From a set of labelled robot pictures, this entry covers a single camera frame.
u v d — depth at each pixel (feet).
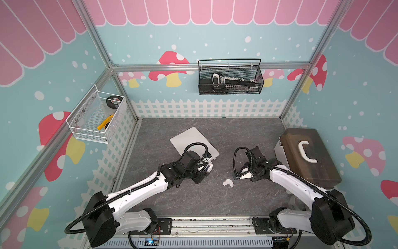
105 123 2.38
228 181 2.92
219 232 2.42
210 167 2.51
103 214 1.30
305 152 2.54
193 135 3.61
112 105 2.64
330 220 1.34
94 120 2.45
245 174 2.45
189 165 1.92
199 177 2.27
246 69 3.00
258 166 2.11
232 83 2.88
